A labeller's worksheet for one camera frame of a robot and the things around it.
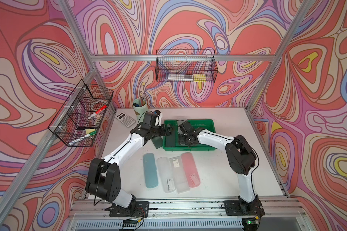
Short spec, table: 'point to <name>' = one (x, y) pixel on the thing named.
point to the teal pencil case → (150, 170)
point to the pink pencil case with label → (193, 178)
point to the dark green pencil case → (170, 139)
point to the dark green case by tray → (157, 142)
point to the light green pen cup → (140, 108)
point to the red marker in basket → (103, 108)
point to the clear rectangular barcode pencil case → (180, 176)
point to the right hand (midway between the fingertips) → (184, 144)
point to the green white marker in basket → (93, 133)
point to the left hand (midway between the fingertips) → (168, 128)
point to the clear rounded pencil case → (164, 167)
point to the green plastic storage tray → (208, 124)
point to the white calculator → (125, 119)
